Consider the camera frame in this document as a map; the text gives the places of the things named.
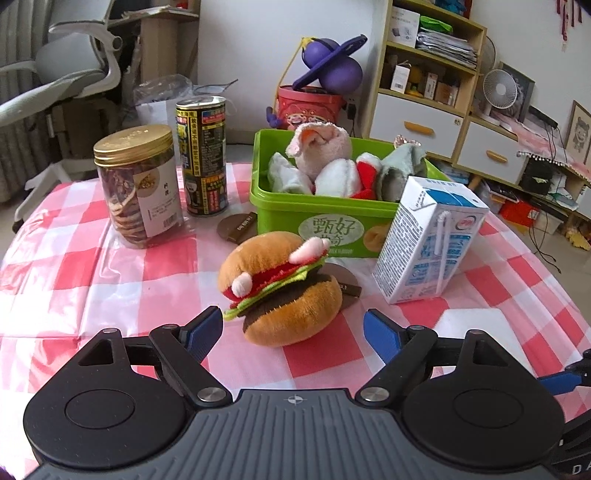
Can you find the light green plush cloth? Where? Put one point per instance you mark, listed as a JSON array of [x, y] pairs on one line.
[[401, 175]]

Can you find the light framed picture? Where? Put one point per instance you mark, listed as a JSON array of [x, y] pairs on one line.
[[579, 129]]

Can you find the red snack bucket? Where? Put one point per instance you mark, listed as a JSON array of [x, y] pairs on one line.
[[304, 104]]

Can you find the tall black yellow can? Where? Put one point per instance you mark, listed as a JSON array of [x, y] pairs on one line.
[[203, 157]]

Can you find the grey office chair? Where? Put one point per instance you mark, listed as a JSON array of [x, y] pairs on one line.
[[69, 64]]

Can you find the light wooden desk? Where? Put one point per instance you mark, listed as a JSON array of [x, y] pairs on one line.
[[166, 46]]

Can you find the purple ringed ball toy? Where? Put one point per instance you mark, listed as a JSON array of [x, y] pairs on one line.
[[341, 76]]

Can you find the red white checked tablecloth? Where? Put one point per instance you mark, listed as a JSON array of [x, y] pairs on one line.
[[92, 295]]

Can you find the brown round disc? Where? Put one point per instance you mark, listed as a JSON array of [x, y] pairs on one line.
[[233, 228], [346, 281]]

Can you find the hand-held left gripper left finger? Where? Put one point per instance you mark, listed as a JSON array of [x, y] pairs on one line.
[[205, 330]]

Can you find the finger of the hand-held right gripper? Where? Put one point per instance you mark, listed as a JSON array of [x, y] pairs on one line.
[[561, 382]]

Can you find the burger plush toy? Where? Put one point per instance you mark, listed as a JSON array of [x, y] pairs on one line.
[[286, 314]]

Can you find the blue white milk carton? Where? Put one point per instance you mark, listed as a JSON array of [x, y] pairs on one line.
[[415, 258]]

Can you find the pink cloth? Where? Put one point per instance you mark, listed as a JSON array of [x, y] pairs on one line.
[[540, 138]]

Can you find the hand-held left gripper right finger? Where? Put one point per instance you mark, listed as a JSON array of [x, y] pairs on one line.
[[383, 334]]

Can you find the cookie jar with gold lid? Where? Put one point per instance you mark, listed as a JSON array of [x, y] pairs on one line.
[[138, 194]]

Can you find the white glove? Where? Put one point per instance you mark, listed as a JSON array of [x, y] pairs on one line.
[[288, 177]]

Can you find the dark picture frame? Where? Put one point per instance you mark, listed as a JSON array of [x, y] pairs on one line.
[[524, 87]]

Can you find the white plush with red scarf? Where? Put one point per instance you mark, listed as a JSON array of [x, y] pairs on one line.
[[337, 180]]

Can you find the white desk fan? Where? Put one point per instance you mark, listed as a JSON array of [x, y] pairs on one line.
[[501, 90]]

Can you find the small white box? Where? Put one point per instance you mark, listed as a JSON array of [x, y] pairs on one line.
[[400, 78]]

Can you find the clear plastic bag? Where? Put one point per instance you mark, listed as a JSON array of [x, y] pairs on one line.
[[164, 90]]

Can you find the low white drawer cabinet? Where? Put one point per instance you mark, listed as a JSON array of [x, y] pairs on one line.
[[489, 152]]

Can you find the red box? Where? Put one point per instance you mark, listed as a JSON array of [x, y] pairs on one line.
[[519, 211]]

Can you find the white box with dark print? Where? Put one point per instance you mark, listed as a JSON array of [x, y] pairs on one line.
[[404, 25]]

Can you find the clear storage box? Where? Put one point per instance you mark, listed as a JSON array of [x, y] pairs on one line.
[[461, 175]]

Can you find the tall wooden shelf cabinet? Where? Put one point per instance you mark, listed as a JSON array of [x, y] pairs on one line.
[[415, 124]]

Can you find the stack of papers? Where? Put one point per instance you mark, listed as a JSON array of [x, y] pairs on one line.
[[448, 48]]

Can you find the green plastic bin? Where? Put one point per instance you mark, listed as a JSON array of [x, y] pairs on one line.
[[277, 217]]

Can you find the pink plush toy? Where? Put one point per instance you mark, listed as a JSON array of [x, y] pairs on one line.
[[328, 147]]

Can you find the white shopping bag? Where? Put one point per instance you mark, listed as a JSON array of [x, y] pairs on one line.
[[154, 115]]

